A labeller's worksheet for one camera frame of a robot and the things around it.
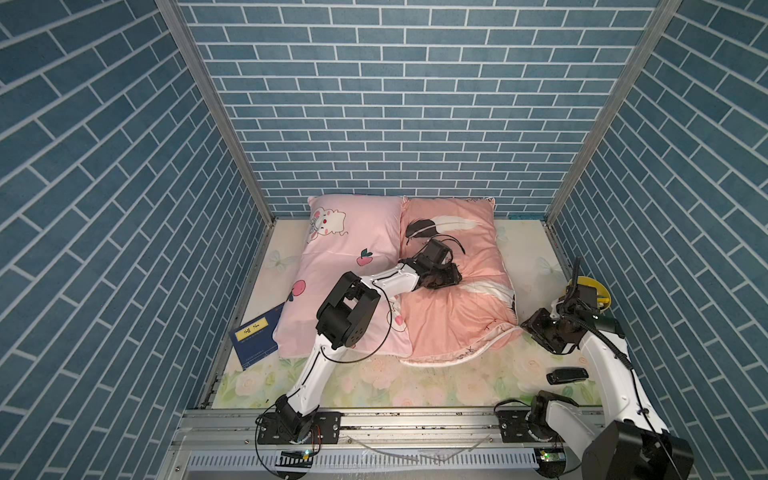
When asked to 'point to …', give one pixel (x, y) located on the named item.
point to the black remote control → (567, 374)
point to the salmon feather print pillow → (478, 313)
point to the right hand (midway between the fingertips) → (530, 328)
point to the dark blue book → (254, 340)
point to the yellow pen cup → (603, 295)
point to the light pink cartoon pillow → (358, 235)
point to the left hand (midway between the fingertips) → (463, 280)
